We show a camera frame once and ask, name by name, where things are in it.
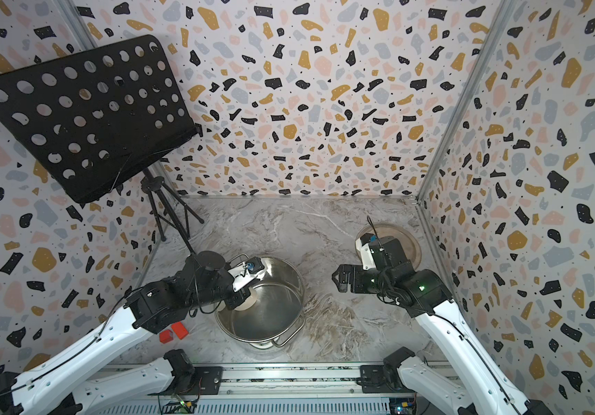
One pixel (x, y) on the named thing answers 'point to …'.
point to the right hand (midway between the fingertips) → (345, 277)
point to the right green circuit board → (403, 405)
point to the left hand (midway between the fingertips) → (258, 276)
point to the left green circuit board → (179, 407)
